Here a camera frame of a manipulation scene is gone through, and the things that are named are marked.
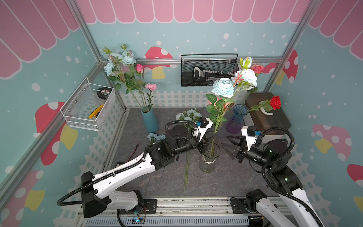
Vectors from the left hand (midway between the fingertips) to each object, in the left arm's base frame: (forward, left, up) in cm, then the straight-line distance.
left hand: (216, 136), depth 60 cm
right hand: (-1, -4, -2) cm, 5 cm away
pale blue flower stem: (+37, +18, -31) cm, 52 cm away
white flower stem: (+42, +8, -33) cm, 54 cm away
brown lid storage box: (+27, -46, -25) cm, 59 cm away
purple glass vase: (+31, -23, -31) cm, 50 cm away
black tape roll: (+30, +61, -1) cm, 68 cm away
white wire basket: (+25, +70, -7) cm, 75 cm away
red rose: (+23, -34, -1) cm, 41 cm away
